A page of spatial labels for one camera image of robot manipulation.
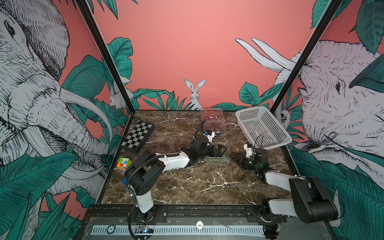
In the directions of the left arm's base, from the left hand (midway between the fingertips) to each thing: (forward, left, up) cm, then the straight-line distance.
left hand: (223, 147), depth 84 cm
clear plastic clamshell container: (+42, +8, -11) cm, 44 cm away
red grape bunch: (+36, +2, -10) cm, 37 cm away
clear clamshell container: (-3, +2, -14) cm, 14 cm away
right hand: (-2, -5, -6) cm, 8 cm away
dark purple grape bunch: (+23, +1, -10) cm, 25 cm away
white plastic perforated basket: (+23, -34, -14) cm, 43 cm away
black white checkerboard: (+17, +56, -10) cm, 59 cm away
